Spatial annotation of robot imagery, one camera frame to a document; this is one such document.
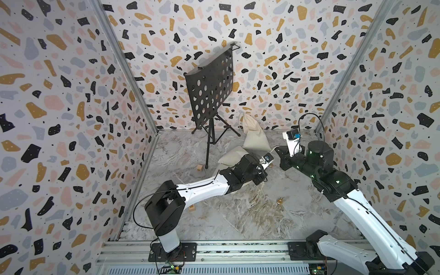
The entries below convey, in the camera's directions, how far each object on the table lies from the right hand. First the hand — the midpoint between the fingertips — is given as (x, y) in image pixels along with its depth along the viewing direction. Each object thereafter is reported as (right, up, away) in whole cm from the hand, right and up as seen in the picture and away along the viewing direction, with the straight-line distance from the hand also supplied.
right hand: (277, 147), depth 68 cm
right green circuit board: (+18, -51, +4) cm, 54 cm away
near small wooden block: (-37, -30, +17) cm, 51 cm away
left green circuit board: (-43, -50, +3) cm, 66 cm away
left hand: (-1, -9, +12) cm, 15 cm away
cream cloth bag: (-4, +5, +38) cm, 39 cm away
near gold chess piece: (+7, -28, +20) cm, 35 cm away
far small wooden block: (-37, -12, +32) cm, 50 cm away
